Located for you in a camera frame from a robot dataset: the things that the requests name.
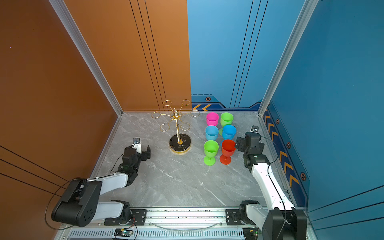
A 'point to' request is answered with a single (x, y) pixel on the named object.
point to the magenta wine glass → (212, 119)
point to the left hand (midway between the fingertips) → (140, 144)
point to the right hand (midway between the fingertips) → (246, 140)
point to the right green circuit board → (251, 233)
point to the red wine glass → (228, 147)
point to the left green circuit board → (122, 232)
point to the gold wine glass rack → (179, 143)
